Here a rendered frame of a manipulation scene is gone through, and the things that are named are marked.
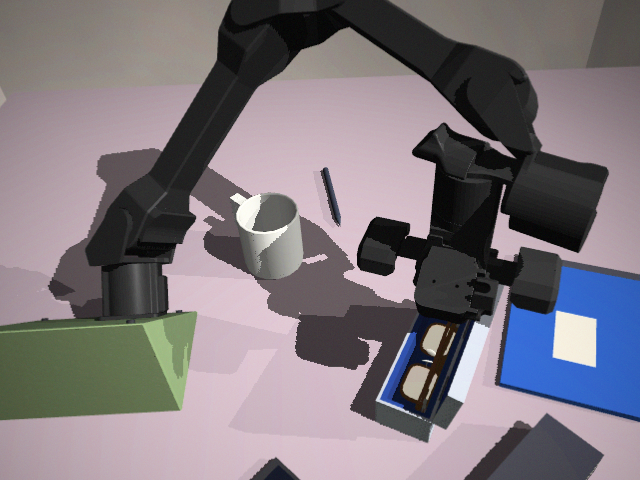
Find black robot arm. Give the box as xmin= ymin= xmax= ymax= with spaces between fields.
xmin=85 ymin=0 xmax=609 ymax=324

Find white mug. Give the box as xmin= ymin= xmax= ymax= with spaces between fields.
xmin=230 ymin=193 xmax=303 ymax=279

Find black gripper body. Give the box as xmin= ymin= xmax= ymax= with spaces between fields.
xmin=357 ymin=203 xmax=563 ymax=314

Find brown glasses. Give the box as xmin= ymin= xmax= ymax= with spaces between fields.
xmin=400 ymin=322 xmax=460 ymax=413

